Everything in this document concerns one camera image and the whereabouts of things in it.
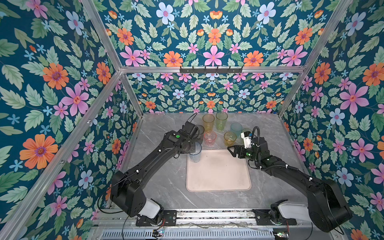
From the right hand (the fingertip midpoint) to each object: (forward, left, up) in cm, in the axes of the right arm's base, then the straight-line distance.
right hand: (233, 146), depth 85 cm
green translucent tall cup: (+22, +5, +1) cm, 22 cm away
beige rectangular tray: (-9, +8, -14) cm, 18 cm away
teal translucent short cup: (+20, -6, -7) cm, 22 cm away
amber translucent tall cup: (+21, +14, -2) cm, 25 cm away
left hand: (-3, +23, +6) cm, 24 cm away
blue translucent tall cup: (-3, +22, -7) cm, 23 cm away
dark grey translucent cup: (+11, +20, -7) cm, 24 cm away
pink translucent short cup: (+14, +13, -10) cm, 22 cm away
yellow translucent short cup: (+13, -1, -11) cm, 17 cm away
